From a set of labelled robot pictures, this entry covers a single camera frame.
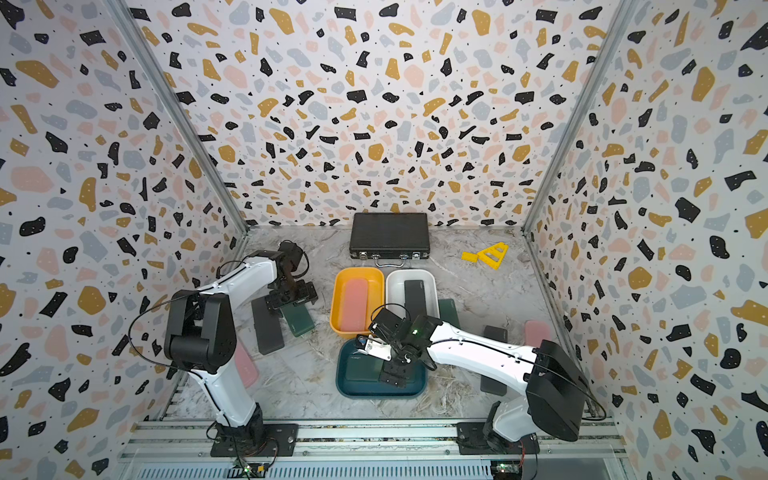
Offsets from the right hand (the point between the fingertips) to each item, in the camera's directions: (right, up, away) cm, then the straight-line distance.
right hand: (391, 359), depth 79 cm
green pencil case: (-29, +8, +13) cm, 33 cm away
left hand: (-28, +12, +14) cm, 34 cm away
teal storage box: (-4, -9, +3) cm, 11 cm away
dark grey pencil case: (-38, +6, +11) cm, 40 cm away
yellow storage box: (-7, +20, +24) cm, 32 cm away
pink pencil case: (-13, +11, +21) cm, 27 cm away
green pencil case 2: (+17, +10, +17) cm, 26 cm away
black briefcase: (-2, +34, +34) cm, 48 cm away
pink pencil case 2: (+45, +4, +15) cm, 47 cm away
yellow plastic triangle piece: (+37, +28, +34) cm, 57 cm away
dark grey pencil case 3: (+27, -8, +3) cm, 28 cm away
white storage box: (0, +16, +23) cm, 28 cm away
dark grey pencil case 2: (+7, +13, +21) cm, 26 cm away
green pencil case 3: (-8, -4, +5) cm, 11 cm away
